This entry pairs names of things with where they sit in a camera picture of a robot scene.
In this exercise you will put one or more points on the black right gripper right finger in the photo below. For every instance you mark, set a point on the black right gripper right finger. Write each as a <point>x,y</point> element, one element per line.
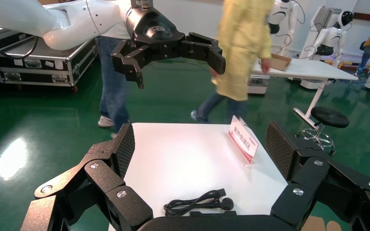
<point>312,172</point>

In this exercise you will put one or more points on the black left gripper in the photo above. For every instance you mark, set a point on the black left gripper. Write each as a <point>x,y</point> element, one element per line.
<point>153,30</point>

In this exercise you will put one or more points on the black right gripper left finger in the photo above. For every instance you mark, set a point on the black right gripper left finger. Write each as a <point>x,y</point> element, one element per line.
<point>102,178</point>

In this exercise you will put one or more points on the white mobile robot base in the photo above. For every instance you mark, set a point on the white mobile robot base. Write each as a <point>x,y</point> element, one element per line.
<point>258,84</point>

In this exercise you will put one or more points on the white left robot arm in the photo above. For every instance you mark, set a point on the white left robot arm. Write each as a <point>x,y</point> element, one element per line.
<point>76,19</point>

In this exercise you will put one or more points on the open flat cardboard box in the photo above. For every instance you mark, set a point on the open flat cardboard box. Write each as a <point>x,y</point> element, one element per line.
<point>280,62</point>

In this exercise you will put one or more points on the black round swivel stool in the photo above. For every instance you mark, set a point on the black round swivel stool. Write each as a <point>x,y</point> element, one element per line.
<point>330,116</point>

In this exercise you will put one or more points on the person in blue jeans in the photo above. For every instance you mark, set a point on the person in blue jeans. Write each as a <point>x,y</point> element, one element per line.
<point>111,83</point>

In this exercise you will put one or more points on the person in yellow coat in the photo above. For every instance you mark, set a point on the person in yellow coat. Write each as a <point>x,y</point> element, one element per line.
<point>239,47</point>

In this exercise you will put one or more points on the red white acrylic sign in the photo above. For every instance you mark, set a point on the red white acrylic sign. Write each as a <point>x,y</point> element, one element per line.
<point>242,142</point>

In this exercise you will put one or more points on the large white desk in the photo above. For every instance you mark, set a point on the large white desk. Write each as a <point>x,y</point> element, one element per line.
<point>309,68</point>

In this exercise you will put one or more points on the white humanoid robot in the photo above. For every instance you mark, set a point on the white humanoid robot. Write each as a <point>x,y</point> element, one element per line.
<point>331,36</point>
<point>282,16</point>

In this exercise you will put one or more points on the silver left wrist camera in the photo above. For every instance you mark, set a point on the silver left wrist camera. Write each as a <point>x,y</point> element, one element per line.
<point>142,3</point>

